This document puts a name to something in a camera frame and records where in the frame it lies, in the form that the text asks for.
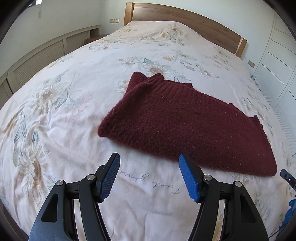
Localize white wardrobe doors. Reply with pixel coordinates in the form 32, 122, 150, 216
254, 13, 295, 154

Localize wall light switch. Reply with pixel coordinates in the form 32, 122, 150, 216
109, 18, 120, 24

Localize wall socket right of bed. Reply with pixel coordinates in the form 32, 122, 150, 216
247, 60, 255, 68

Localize white radiator cover panel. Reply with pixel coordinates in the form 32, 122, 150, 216
1, 25, 100, 106

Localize dark red knitted sweater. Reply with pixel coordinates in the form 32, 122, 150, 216
98, 72, 277, 177

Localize wooden headboard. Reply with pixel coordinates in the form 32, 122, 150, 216
124, 2, 247, 58

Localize wooden bedside table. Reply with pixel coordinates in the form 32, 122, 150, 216
85, 35, 106, 44

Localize blue gloved right hand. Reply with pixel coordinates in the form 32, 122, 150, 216
279, 199, 295, 233

